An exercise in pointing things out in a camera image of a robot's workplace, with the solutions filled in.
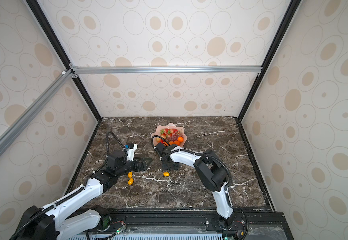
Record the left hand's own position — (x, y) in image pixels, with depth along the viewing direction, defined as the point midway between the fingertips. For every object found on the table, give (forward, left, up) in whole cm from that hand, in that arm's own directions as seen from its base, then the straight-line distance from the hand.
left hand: (150, 158), depth 80 cm
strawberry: (+26, -9, -13) cm, 30 cm away
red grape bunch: (+23, -12, -12) cm, 29 cm away
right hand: (+2, -9, -16) cm, 19 cm away
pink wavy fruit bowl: (+32, -7, -12) cm, 36 cm away
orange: (+20, -16, -11) cm, 28 cm away
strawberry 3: (+19, -2, -11) cm, 22 cm away
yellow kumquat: (-7, +13, -15) cm, 21 cm away
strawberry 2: (+28, -12, -11) cm, 33 cm away
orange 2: (+18, -14, -12) cm, 26 cm away
